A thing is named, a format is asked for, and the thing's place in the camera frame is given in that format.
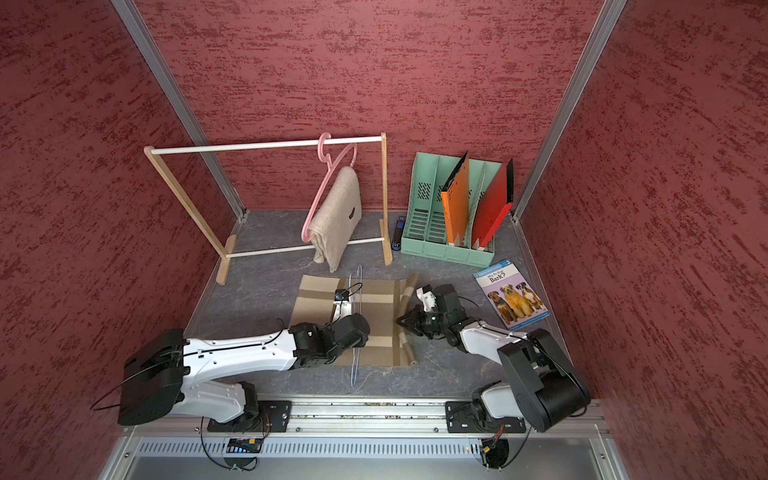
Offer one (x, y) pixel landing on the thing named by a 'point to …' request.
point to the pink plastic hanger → (321, 183)
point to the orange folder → (455, 195)
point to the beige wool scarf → (337, 227)
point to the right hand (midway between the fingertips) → (396, 326)
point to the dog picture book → (515, 301)
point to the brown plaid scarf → (385, 304)
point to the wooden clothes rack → (230, 257)
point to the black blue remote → (397, 239)
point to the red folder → (497, 205)
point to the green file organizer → (426, 231)
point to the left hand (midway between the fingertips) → (359, 330)
